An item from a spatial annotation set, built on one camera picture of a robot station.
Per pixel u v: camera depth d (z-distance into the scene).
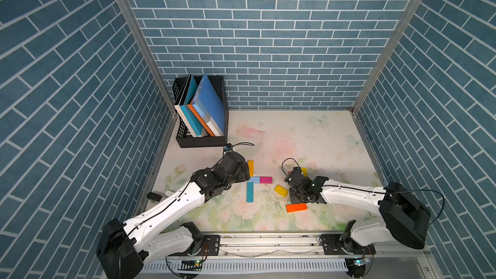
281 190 0.87
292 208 0.81
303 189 0.66
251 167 0.96
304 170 0.96
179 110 0.83
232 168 0.57
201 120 0.89
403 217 0.43
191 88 0.89
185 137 1.05
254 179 0.92
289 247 0.75
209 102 1.00
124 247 0.37
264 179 0.91
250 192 0.87
